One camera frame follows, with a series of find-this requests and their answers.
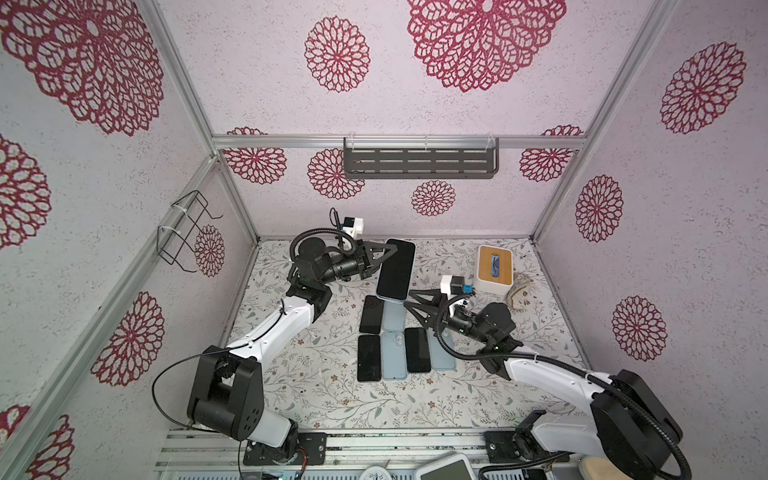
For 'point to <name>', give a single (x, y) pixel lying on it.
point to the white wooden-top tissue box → (494, 272)
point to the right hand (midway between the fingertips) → (409, 295)
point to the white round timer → (375, 473)
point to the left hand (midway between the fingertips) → (395, 253)
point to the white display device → (455, 467)
